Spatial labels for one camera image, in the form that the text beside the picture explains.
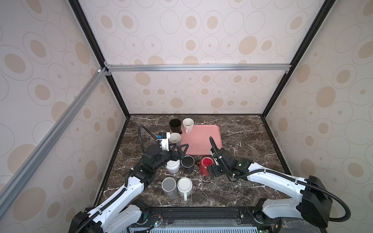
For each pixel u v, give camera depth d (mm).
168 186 732
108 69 903
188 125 1023
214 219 732
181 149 663
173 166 834
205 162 844
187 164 833
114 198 456
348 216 390
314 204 393
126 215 555
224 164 606
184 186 764
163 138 662
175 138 968
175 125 1020
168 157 660
